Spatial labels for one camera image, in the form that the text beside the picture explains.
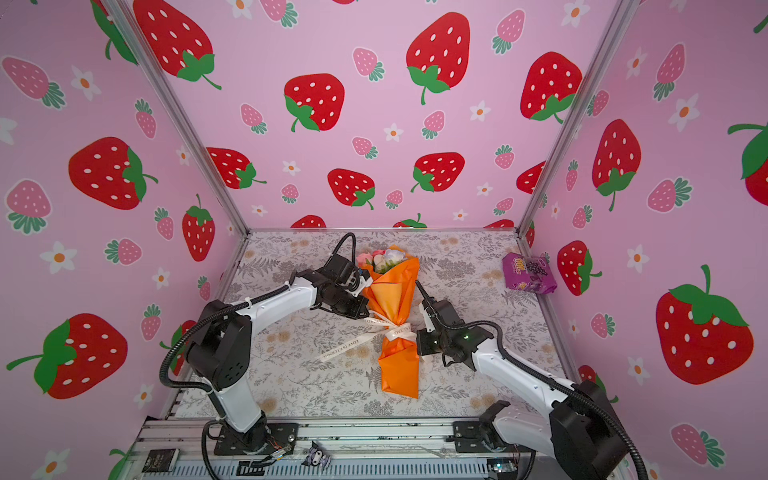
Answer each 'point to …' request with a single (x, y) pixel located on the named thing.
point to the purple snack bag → (528, 274)
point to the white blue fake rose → (394, 257)
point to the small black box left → (161, 460)
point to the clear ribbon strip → (391, 331)
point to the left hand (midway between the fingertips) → (370, 313)
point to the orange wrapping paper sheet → (390, 293)
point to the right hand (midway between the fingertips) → (415, 338)
